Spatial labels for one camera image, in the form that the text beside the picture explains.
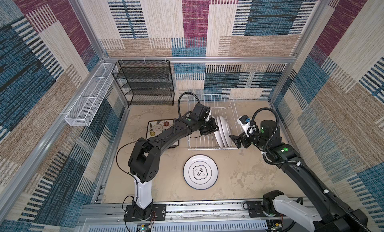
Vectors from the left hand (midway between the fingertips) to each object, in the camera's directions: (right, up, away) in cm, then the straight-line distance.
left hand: (221, 127), depth 83 cm
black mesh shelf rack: (-50, +31, +28) cm, 65 cm away
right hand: (+7, -2, -6) cm, 9 cm away
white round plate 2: (-2, -5, 0) cm, 5 cm away
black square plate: (-41, -1, +20) cm, 46 cm away
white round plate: (-11, -26, +3) cm, 28 cm away
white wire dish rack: (+5, +14, +33) cm, 36 cm away
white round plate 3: (+4, -3, +4) cm, 6 cm away
